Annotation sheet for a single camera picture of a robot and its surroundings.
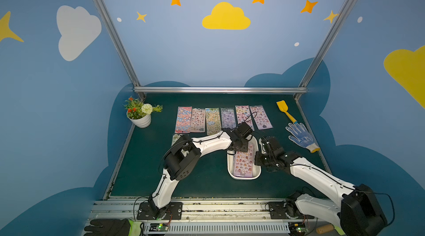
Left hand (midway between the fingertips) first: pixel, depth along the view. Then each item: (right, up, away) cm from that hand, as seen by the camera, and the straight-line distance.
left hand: (246, 147), depth 90 cm
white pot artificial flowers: (-62, +18, +6) cm, 65 cm away
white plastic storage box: (+4, -11, -5) cm, 12 cm away
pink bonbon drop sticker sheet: (-29, +14, +18) cm, 36 cm away
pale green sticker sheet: (-42, +3, +10) cm, 43 cm away
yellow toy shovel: (+31, +23, +25) cm, 46 cm away
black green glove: (-62, -30, -21) cm, 72 cm away
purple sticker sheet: (-8, +15, +19) cm, 25 cm away
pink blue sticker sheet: (+2, +18, +22) cm, 28 cm away
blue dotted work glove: (+37, +4, +11) cm, 39 cm away
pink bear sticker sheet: (+14, +16, +21) cm, 29 cm away
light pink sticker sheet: (-2, -7, -4) cm, 9 cm away
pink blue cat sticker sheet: (-38, +14, +18) cm, 44 cm away
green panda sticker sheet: (-19, +13, +18) cm, 29 cm away
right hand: (+5, -4, -3) cm, 7 cm away
